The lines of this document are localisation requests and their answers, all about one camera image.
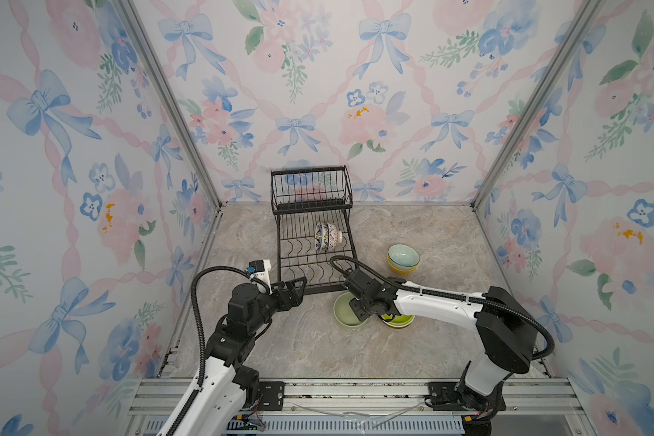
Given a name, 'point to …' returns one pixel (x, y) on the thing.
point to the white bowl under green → (343, 312)
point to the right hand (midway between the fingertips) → (361, 302)
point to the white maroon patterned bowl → (335, 236)
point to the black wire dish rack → (313, 236)
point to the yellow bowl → (402, 272)
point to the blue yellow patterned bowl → (322, 235)
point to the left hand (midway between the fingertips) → (297, 280)
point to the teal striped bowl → (403, 256)
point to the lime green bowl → (397, 322)
